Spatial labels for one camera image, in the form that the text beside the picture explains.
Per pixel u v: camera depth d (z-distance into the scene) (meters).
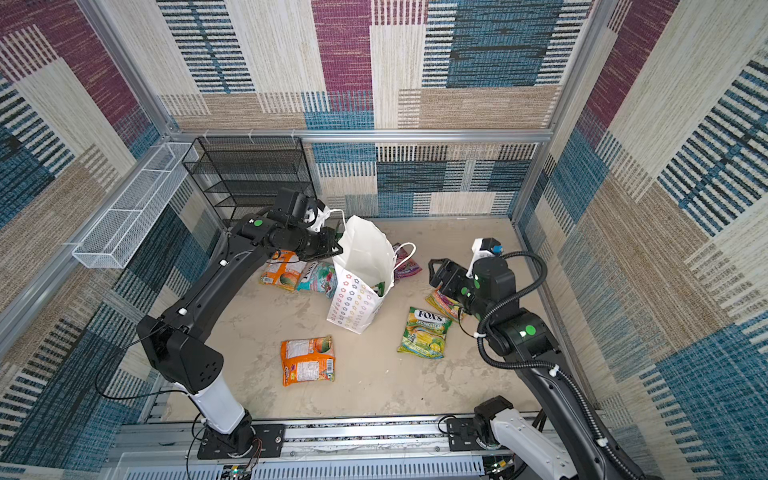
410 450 0.73
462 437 0.73
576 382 0.42
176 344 0.43
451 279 0.59
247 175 1.08
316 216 0.66
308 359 0.83
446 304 0.94
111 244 0.70
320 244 0.69
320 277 0.99
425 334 0.88
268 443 0.73
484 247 0.61
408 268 1.03
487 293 0.49
